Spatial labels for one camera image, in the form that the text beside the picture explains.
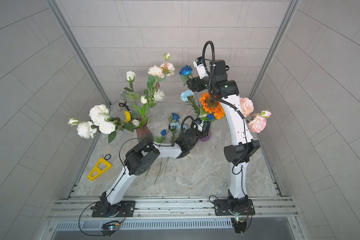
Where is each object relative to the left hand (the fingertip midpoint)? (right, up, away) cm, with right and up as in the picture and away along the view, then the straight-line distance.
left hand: (209, 119), depth 89 cm
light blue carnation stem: (-22, -5, +10) cm, 25 cm away
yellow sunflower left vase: (-45, +2, -10) cm, 46 cm away
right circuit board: (+11, -49, -20) cm, 54 cm away
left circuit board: (-48, -47, -23) cm, 71 cm away
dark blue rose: (-22, +1, +14) cm, 26 cm away
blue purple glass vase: (-3, -6, -8) cm, 10 cm away
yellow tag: (-62, -29, -7) cm, 69 cm away
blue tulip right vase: (-2, +2, -21) cm, 21 cm away
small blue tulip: (-29, -9, +8) cm, 32 cm away
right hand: (-11, +22, -14) cm, 28 cm away
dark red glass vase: (-38, -6, -6) cm, 39 cm away
